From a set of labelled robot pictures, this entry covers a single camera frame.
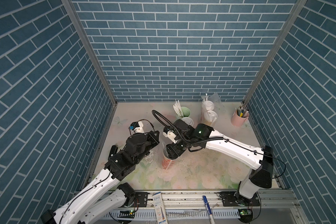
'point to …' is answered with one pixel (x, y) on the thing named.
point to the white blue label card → (160, 208)
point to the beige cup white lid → (212, 117)
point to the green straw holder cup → (185, 111)
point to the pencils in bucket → (242, 111)
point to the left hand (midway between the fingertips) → (165, 132)
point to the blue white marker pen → (208, 209)
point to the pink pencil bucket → (237, 121)
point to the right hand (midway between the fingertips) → (172, 151)
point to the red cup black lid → (166, 161)
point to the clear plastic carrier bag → (212, 108)
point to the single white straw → (206, 94)
